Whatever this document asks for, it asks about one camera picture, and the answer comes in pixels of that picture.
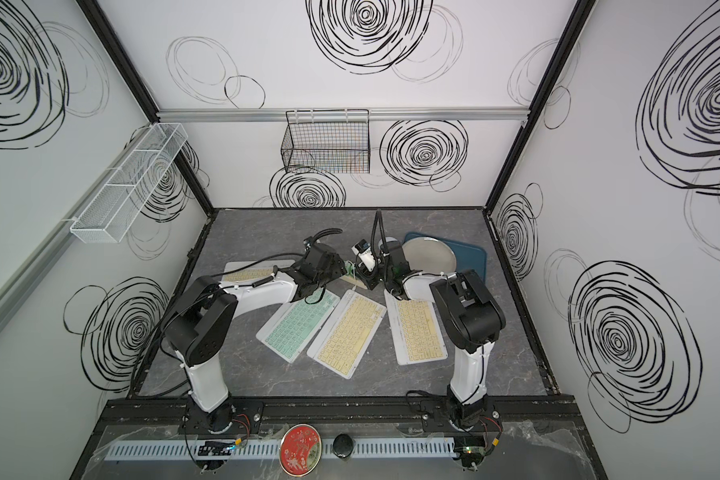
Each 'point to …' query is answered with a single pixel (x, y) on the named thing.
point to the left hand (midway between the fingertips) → (339, 265)
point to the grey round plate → (429, 255)
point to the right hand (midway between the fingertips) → (357, 267)
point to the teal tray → (467, 257)
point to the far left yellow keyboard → (280, 285)
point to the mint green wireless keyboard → (294, 325)
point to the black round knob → (343, 445)
